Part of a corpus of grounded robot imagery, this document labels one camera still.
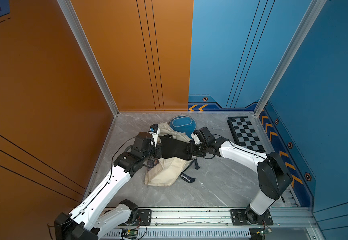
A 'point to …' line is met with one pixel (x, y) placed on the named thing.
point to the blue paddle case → (183, 124)
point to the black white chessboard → (245, 133)
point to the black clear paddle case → (172, 147)
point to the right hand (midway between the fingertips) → (186, 152)
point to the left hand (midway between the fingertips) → (162, 142)
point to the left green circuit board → (132, 231)
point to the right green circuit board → (264, 231)
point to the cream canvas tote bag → (166, 170)
